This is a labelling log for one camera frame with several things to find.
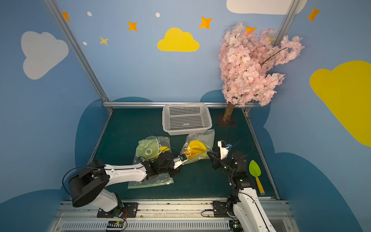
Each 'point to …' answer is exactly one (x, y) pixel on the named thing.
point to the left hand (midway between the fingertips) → (182, 161)
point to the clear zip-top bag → (206, 136)
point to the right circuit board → (236, 225)
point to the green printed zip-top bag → (147, 147)
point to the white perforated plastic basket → (186, 118)
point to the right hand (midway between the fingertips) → (211, 151)
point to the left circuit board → (115, 224)
